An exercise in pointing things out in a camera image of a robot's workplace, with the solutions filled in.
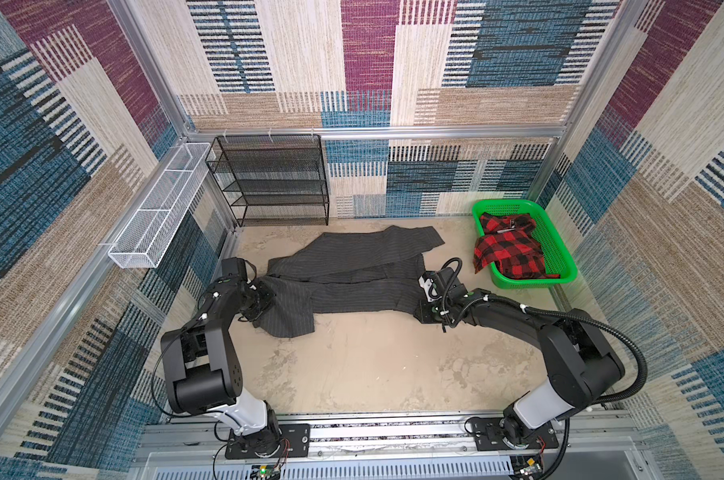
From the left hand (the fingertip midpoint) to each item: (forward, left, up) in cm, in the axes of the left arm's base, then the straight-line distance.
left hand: (274, 296), depth 92 cm
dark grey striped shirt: (+14, -29, -6) cm, 33 cm away
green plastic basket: (+13, -91, +1) cm, 92 cm away
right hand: (-6, -44, -3) cm, 44 cm away
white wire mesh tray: (0, +23, +26) cm, 35 cm away
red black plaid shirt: (+16, -75, +5) cm, 77 cm away
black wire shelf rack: (+43, +6, +10) cm, 44 cm away
